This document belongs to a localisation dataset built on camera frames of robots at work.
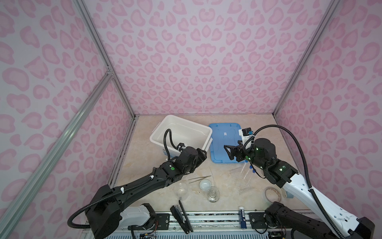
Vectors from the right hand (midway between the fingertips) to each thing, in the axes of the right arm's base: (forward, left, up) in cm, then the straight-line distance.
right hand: (231, 143), depth 72 cm
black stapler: (-28, +24, -24) cm, 44 cm away
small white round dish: (-12, +12, -25) cm, 30 cm away
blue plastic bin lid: (+25, -2, -25) cm, 35 cm away
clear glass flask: (-18, +8, -20) cm, 28 cm away
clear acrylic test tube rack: (-8, -10, -28) cm, 30 cm away
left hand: (-1, +12, -8) cm, 14 cm away
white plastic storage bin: (+19, +21, -19) cm, 34 cm away
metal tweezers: (-7, +14, -26) cm, 31 cm away
